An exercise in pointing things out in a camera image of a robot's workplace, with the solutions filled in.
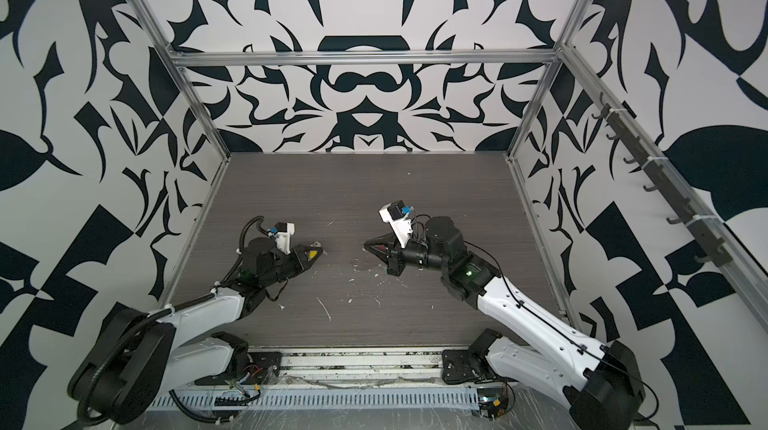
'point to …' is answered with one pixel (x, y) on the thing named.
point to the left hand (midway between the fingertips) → (324, 244)
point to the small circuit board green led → (492, 401)
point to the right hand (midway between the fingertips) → (368, 245)
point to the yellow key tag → (312, 254)
